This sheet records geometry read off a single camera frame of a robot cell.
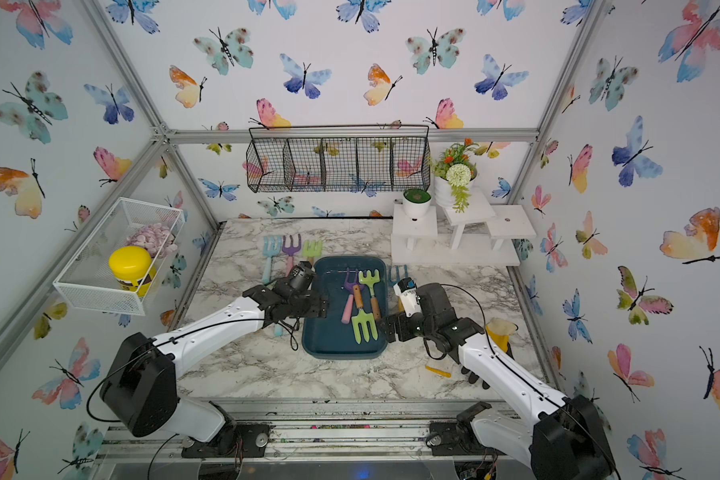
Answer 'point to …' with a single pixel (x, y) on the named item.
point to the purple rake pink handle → (290, 251)
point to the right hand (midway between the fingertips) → (394, 317)
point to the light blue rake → (278, 330)
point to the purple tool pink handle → (349, 287)
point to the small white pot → (416, 202)
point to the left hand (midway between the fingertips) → (322, 301)
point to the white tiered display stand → (482, 235)
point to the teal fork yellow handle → (400, 305)
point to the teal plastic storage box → (328, 337)
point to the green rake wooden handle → (372, 281)
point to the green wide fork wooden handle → (312, 249)
